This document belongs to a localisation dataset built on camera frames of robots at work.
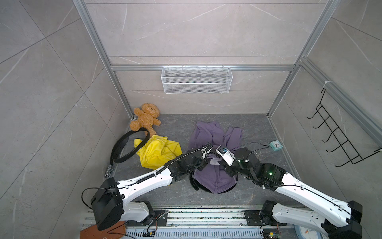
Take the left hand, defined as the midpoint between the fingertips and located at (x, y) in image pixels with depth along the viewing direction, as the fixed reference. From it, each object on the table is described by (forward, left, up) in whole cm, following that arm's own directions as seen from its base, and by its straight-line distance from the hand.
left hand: (206, 151), depth 78 cm
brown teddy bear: (+36, +40, -10) cm, 55 cm away
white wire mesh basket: (+50, +3, +11) cm, 51 cm away
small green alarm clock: (+12, -49, -17) cm, 54 cm away
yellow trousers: (+6, +28, -9) cm, 30 cm away
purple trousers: (-7, -4, -17) cm, 19 cm away
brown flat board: (-32, +44, -16) cm, 57 cm away
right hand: (-6, -8, +2) cm, 10 cm away
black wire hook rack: (-7, -61, +12) cm, 62 cm away
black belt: (-14, +6, -11) cm, 19 cm away
